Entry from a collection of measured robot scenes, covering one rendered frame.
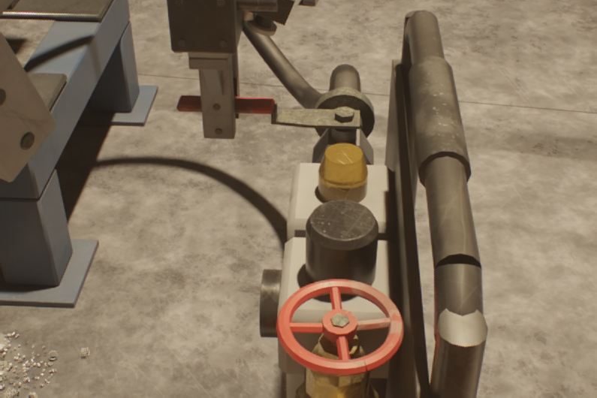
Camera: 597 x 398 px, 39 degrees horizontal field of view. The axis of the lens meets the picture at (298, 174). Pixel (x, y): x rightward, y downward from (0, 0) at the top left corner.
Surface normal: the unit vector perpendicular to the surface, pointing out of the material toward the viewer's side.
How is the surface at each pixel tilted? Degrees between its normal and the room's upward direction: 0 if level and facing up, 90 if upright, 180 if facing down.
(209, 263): 0
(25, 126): 97
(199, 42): 90
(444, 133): 0
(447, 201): 15
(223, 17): 90
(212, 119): 90
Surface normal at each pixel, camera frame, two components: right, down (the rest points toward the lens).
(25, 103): 0.88, 0.36
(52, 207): 1.00, 0.04
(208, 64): -0.06, 0.58
